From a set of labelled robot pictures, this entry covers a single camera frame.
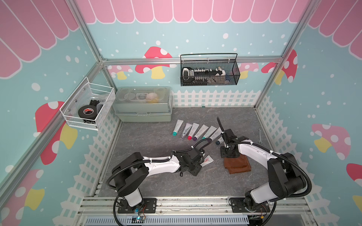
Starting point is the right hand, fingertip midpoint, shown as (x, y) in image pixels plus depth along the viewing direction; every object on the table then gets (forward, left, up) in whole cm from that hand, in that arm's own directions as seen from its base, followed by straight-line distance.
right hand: (225, 153), depth 91 cm
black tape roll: (+8, +75, +33) cm, 82 cm away
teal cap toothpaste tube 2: (+17, +9, -1) cm, 19 cm away
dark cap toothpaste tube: (-4, +12, 0) cm, 13 cm away
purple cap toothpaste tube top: (+18, +14, 0) cm, 23 cm away
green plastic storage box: (+34, +56, +13) cm, 67 cm away
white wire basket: (+20, +74, +33) cm, 83 cm away
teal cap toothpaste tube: (+26, +31, -1) cm, 40 cm away
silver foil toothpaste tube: (+19, +25, 0) cm, 32 cm away
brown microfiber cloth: (-8, -6, 0) cm, 10 cm away
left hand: (-10, +20, -1) cm, 22 cm away
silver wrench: (+10, -28, -3) cm, 30 cm away
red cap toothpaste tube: (+22, +19, -1) cm, 29 cm away
